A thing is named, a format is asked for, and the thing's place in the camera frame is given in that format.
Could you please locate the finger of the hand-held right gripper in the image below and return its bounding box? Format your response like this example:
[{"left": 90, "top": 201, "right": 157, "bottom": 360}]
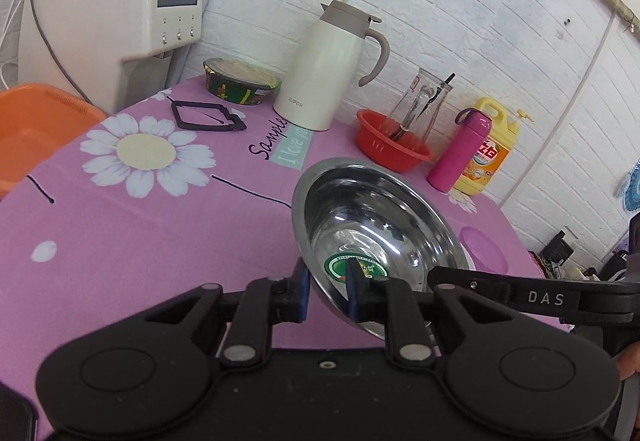
[{"left": 426, "top": 265, "right": 512, "bottom": 308}]

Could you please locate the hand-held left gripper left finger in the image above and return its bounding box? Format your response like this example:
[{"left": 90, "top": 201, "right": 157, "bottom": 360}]
[{"left": 144, "top": 258, "right": 313, "bottom": 369}]

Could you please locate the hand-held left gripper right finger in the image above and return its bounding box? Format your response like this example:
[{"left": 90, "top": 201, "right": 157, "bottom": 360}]
[{"left": 346, "top": 259, "right": 507, "bottom": 368}]

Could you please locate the stainless steel bowl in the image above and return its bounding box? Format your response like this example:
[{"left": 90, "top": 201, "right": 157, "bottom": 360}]
[{"left": 291, "top": 157, "right": 471, "bottom": 343}]

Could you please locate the person's right hand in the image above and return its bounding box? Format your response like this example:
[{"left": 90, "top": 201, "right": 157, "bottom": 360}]
[{"left": 613, "top": 341, "right": 640, "bottom": 383}]

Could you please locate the pink plastic lid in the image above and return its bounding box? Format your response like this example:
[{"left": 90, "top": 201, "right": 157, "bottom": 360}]
[{"left": 459, "top": 226, "right": 511, "bottom": 275}]

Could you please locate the black box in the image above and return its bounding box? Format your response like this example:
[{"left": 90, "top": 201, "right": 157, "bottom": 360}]
[{"left": 542, "top": 230, "right": 582, "bottom": 268}]

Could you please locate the yellow detergent bottle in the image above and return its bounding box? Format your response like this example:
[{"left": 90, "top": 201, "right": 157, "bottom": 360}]
[{"left": 452, "top": 96, "right": 534, "bottom": 197}]

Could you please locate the blue paper fan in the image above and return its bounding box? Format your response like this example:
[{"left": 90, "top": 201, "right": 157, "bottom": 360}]
[{"left": 617, "top": 160, "right": 640, "bottom": 213}]

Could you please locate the pink water bottle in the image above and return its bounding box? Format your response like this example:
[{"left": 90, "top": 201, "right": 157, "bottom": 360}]
[{"left": 426, "top": 108, "right": 494, "bottom": 194}]

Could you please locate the red plastic basin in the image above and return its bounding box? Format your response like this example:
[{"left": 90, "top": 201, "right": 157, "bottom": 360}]
[{"left": 356, "top": 108, "right": 435, "bottom": 175}]

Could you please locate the pink floral tablecloth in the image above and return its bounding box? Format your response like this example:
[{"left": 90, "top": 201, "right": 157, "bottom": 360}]
[{"left": 0, "top": 74, "right": 577, "bottom": 441}]

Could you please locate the glass pitcher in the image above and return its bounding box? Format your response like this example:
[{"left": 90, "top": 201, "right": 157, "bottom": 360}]
[{"left": 385, "top": 68, "right": 454, "bottom": 142}]

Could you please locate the dark stirring stick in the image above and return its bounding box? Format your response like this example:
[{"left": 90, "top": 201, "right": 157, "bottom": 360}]
[{"left": 395, "top": 71, "right": 456, "bottom": 142}]

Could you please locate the black square trivet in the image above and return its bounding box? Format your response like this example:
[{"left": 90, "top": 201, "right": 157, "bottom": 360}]
[{"left": 170, "top": 100, "right": 249, "bottom": 133}]

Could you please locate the green instant noodle bowl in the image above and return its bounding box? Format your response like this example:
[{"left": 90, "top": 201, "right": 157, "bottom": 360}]
[{"left": 202, "top": 58, "right": 281, "bottom": 107}]

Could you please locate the cream thermos jug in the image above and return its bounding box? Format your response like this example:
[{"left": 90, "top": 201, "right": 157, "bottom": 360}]
[{"left": 272, "top": 0, "right": 391, "bottom": 132}]

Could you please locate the orange plastic basin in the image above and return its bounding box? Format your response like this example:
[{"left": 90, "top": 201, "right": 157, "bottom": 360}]
[{"left": 0, "top": 83, "right": 109, "bottom": 197}]

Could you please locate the white water dispenser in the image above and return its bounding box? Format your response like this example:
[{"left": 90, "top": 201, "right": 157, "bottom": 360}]
[{"left": 17, "top": 0, "right": 209, "bottom": 118}]

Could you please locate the grey cable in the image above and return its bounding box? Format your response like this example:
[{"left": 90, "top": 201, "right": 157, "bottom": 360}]
[{"left": 26, "top": 0, "right": 95, "bottom": 106}]

